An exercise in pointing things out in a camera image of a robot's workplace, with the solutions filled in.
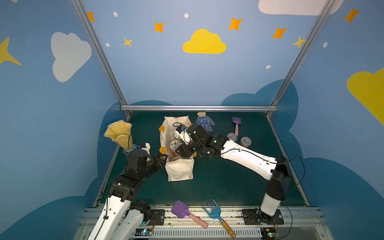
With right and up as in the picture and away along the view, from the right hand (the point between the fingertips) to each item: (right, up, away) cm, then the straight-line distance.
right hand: (183, 145), depth 77 cm
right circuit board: (+42, -42, -6) cm, 60 cm away
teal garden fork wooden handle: (+17, -35, -2) cm, 39 cm away
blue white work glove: (+13, +16, +41) cm, 46 cm away
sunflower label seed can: (-2, +6, -9) cm, 11 cm away
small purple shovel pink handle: (+40, +14, +39) cm, 58 cm away
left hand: (-6, -5, -5) cm, 10 cm away
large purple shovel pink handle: (-1, -34, -1) cm, 34 cm away
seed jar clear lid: (+41, -1, +21) cm, 46 cm away
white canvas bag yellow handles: (-3, -12, -2) cm, 12 cm away
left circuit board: (-21, -42, -6) cm, 47 cm away
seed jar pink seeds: (+32, +3, +24) cm, 41 cm away
